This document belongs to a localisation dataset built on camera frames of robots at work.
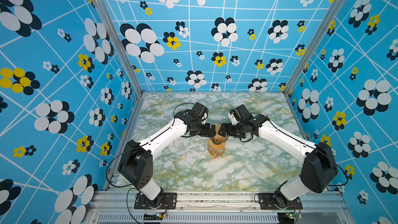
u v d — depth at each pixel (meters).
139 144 0.46
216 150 0.85
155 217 0.71
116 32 0.88
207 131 0.73
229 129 0.74
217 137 0.84
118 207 0.72
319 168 0.43
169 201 0.74
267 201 0.73
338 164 0.77
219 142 0.83
